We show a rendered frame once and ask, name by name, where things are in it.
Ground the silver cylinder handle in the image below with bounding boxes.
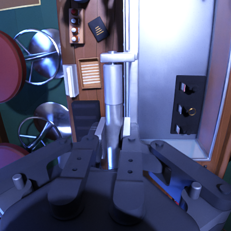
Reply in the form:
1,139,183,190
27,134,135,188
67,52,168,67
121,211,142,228
102,62,124,171

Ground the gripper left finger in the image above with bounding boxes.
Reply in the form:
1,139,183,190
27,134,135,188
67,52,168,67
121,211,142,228
0,123,100,219

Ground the red seat chrome bar stool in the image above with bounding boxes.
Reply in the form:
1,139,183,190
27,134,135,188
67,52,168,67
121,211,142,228
0,28,64,104
0,101,72,170

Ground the wooden framed board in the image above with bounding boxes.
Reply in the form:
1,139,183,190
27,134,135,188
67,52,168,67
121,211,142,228
0,0,41,12

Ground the black card with gold lines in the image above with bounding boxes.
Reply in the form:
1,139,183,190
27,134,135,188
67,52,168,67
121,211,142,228
87,16,110,43

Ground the white handle mount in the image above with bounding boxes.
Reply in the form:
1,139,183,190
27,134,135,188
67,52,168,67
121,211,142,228
94,116,131,140

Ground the silver showcase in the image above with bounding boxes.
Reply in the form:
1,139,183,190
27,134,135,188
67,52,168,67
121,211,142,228
123,0,231,162

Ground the white box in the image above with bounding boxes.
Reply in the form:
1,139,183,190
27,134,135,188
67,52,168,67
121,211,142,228
62,64,80,98

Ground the wooden bottle tray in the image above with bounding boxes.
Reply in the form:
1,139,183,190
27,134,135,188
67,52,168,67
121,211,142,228
68,8,86,44

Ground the white bracket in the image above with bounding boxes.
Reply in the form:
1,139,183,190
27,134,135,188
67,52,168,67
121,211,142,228
100,50,138,64

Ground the blue cloth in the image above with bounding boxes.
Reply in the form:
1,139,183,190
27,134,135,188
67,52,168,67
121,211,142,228
148,170,193,206

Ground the black ribbed mat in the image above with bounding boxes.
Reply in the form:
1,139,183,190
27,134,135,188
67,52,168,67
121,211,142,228
71,100,101,144

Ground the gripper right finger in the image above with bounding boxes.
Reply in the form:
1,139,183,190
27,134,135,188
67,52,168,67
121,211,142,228
113,122,231,225

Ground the wooden tray with white strips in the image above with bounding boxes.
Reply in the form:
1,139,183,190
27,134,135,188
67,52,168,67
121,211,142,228
77,57,102,90

